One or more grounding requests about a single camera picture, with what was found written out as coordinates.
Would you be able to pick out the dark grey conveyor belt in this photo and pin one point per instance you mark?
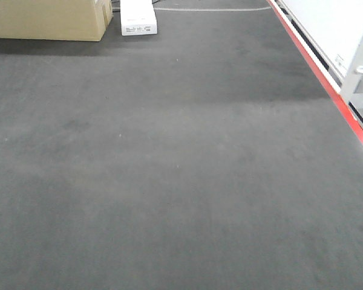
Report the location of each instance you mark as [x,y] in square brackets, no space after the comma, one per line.
[169,151]

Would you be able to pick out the large brown cardboard box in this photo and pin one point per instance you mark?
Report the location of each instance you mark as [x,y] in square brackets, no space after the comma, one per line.
[42,18]

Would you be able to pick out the long white carton box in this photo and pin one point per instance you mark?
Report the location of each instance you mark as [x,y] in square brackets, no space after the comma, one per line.
[137,15]

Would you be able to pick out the white board panel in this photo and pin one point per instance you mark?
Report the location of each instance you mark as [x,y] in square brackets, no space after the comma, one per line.
[326,24]

